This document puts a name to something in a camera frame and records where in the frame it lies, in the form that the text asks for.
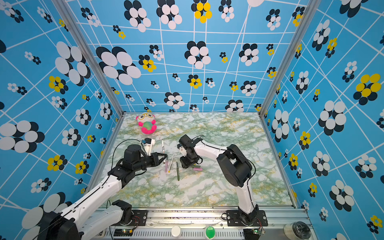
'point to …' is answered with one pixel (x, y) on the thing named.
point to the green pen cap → (197, 166)
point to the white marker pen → (163, 151)
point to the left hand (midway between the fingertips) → (167, 155)
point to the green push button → (210, 232)
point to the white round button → (176, 231)
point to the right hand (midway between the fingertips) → (186, 164)
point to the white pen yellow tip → (170, 163)
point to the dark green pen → (178, 174)
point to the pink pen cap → (198, 169)
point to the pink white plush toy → (147, 121)
